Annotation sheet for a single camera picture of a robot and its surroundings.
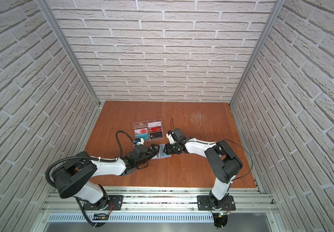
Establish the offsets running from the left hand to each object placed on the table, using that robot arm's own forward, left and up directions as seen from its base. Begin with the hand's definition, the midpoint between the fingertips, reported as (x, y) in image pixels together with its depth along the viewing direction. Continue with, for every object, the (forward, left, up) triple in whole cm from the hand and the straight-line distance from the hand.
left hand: (157, 147), depth 89 cm
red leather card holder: (-3, -2, -4) cm, 5 cm away
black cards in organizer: (+11, +2, -2) cm, 11 cm away
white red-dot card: (+13, +12, 0) cm, 17 cm away
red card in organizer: (+14, +2, 0) cm, 14 cm away
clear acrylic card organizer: (+14, +7, 0) cm, 16 cm away
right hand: (0, -5, -3) cm, 6 cm away
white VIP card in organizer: (+17, +2, +2) cm, 17 cm away
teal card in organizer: (+11, +10, -2) cm, 15 cm away
